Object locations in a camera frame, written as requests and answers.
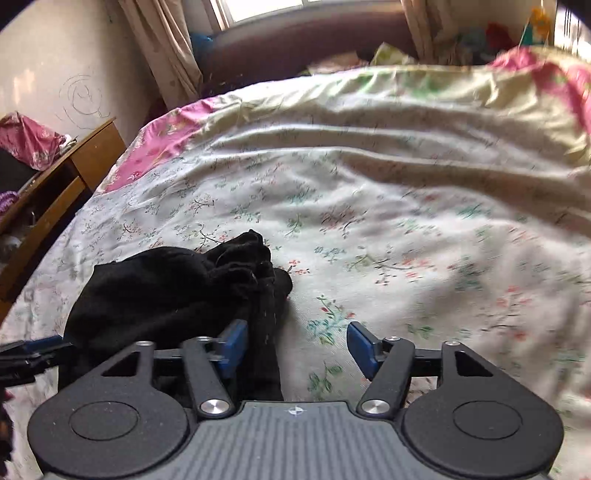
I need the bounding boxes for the black monitor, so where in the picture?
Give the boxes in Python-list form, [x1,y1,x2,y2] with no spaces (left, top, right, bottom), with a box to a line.
[0,148,38,195]

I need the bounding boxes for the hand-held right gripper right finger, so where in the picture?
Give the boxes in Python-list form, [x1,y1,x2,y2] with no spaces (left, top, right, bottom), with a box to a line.
[345,320,498,420]

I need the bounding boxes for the yellow green toy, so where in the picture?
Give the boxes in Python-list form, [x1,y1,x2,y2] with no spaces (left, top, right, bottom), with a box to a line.
[521,6,553,48]

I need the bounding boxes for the black pants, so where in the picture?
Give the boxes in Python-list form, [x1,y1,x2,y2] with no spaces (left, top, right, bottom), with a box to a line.
[58,228,295,403]

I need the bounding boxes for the beige curtain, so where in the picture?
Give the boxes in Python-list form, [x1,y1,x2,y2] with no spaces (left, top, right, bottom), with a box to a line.
[117,0,205,112]
[398,0,445,62]

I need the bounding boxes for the brown padded headboard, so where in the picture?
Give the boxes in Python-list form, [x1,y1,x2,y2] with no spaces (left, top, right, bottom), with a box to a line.
[200,11,419,88]

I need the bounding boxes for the purple cloth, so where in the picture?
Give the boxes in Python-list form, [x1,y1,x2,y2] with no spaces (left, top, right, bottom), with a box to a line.
[0,188,20,219]

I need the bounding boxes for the pink patterned cloth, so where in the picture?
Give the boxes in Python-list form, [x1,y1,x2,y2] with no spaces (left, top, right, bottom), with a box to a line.
[0,112,71,172]

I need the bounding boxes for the white floral bedsheet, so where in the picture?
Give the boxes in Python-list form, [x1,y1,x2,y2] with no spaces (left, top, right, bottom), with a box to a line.
[0,74,591,418]

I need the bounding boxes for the blue bag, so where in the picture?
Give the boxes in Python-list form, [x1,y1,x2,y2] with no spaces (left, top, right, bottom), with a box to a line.
[191,31,216,62]

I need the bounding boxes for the wooden desk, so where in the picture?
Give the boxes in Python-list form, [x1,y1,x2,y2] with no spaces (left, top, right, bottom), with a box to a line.
[0,117,129,320]

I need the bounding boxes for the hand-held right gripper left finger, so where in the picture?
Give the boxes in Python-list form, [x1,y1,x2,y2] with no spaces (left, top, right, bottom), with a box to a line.
[99,318,251,421]

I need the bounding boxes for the red plush toy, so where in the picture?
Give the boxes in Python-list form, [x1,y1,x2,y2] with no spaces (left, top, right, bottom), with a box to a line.
[484,22,514,48]

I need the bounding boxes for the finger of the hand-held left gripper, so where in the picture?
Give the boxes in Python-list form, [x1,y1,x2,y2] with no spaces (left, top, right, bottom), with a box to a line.
[0,335,78,387]

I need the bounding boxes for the colourful flowered quilt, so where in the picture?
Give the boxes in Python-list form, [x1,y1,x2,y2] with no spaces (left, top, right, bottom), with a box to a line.
[99,45,591,195]

